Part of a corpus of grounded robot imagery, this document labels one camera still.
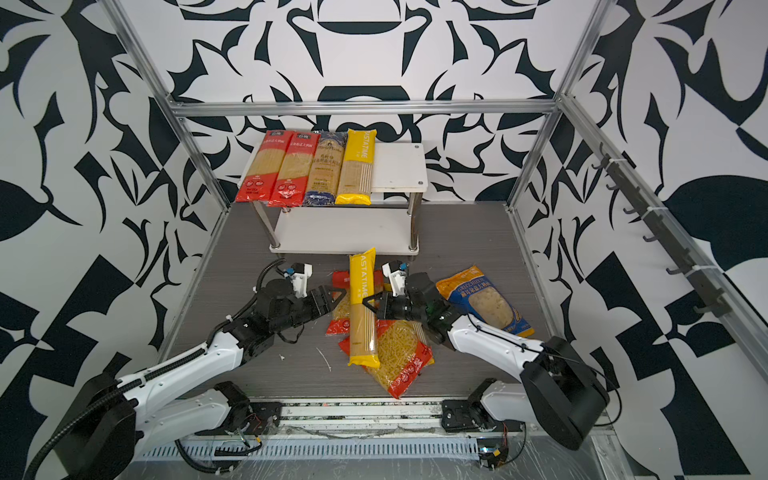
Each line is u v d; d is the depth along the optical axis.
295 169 0.78
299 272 0.74
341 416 0.76
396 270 0.75
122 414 0.41
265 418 0.74
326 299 0.71
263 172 0.78
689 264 0.51
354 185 0.75
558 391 0.42
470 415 0.68
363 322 0.77
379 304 0.75
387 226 1.08
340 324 0.86
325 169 0.78
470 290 0.90
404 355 0.79
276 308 0.62
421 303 0.65
